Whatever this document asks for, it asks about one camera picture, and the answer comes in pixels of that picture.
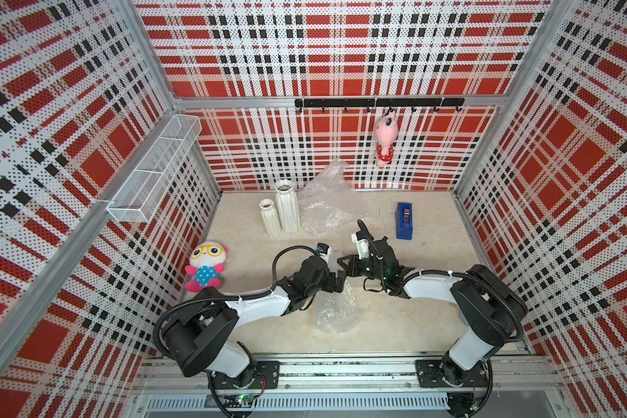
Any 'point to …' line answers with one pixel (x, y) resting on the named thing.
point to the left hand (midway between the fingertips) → (338, 271)
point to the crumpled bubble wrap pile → (329, 202)
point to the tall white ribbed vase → (287, 205)
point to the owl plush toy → (206, 263)
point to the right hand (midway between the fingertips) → (340, 260)
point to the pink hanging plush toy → (386, 131)
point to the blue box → (404, 220)
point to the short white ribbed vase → (271, 217)
